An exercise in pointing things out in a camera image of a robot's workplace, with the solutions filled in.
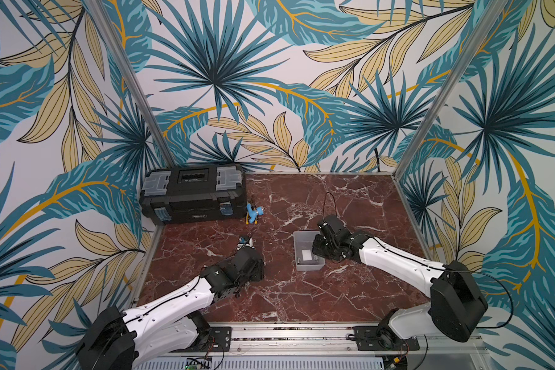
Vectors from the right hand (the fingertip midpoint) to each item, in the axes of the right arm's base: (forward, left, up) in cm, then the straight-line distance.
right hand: (313, 247), depth 86 cm
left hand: (-7, +21, -1) cm, 22 cm away
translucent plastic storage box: (-1, +2, -7) cm, 7 cm away
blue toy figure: (+19, +23, -4) cm, 30 cm away
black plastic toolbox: (+21, +46, +8) cm, 52 cm away
